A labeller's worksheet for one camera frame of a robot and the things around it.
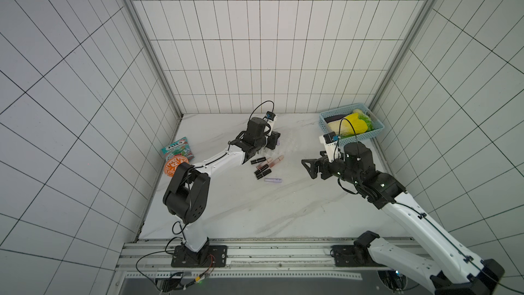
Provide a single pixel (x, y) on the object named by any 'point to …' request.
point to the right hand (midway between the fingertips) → (305, 157)
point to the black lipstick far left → (258, 160)
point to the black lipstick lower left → (263, 173)
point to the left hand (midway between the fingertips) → (274, 137)
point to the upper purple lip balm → (272, 179)
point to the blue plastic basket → (341, 113)
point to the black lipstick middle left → (261, 169)
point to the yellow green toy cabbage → (355, 123)
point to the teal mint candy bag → (178, 148)
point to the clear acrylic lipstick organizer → (290, 144)
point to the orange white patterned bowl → (172, 164)
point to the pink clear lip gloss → (260, 165)
